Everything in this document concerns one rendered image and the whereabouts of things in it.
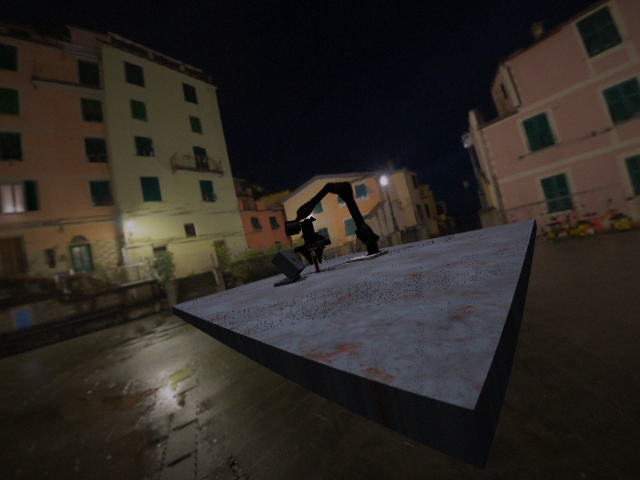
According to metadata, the dark grey flat panel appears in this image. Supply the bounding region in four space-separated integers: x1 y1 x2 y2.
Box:
271 250 306 287

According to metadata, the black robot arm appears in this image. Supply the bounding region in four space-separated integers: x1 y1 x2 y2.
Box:
284 181 381 256

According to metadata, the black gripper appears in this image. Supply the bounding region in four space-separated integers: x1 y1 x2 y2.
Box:
294 230 331 265

